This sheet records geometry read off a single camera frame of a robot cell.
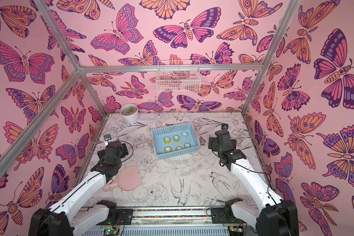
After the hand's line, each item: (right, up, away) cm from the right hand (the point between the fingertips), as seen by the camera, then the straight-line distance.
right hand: (218, 139), depth 83 cm
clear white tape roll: (-18, +1, +24) cm, 30 cm away
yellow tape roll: (-24, -1, +20) cm, 32 cm away
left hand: (-59, -4, +2) cm, 59 cm away
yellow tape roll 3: (-17, -5, +17) cm, 25 cm away
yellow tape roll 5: (-30, -8, +15) cm, 34 cm away
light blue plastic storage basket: (-37, +1, +21) cm, 42 cm away
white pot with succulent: (-59, +17, +24) cm, 66 cm away
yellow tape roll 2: (-31, -2, +20) cm, 37 cm away
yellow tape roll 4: (-23, -7, +15) cm, 28 cm away
